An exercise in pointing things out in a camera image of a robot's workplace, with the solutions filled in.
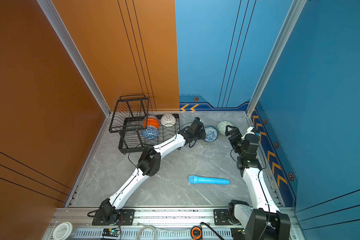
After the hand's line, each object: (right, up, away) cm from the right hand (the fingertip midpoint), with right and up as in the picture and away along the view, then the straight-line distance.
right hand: (227, 130), depth 80 cm
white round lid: (-77, -44, -15) cm, 90 cm away
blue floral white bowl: (-4, -3, +22) cm, 23 cm away
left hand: (-8, -2, +23) cm, 25 cm away
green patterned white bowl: (+4, +2, +28) cm, 28 cm away
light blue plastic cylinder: (-18, -27, +1) cm, 33 cm away
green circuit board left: (-59, -48, -9) cm, 77 cm away
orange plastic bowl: (-46, +6, +22) cm, 51 cm away
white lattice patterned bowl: (-36, +7, +31) cm, 48 cm away
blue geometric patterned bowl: (-47, -2, +24) cm, 53 cm away
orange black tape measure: (-18, -46, -13) cm, 51 cm away
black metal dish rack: (-66, +9, +30) cm, 73 cm away
